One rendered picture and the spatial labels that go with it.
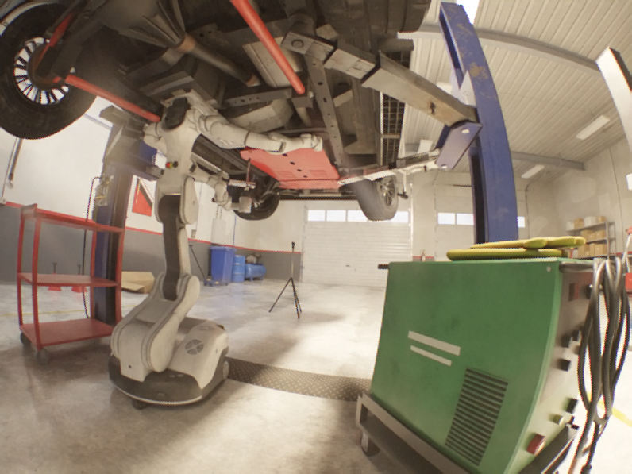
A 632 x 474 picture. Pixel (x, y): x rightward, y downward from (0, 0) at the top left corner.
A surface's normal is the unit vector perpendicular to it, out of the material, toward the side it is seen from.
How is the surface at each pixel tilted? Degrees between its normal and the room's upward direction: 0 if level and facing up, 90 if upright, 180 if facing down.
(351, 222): 90
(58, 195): 90
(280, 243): 90
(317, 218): 90
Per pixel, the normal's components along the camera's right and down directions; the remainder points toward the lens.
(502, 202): -0.22, -0.11
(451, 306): -0.94, -0.16
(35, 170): 0.97, 0.03
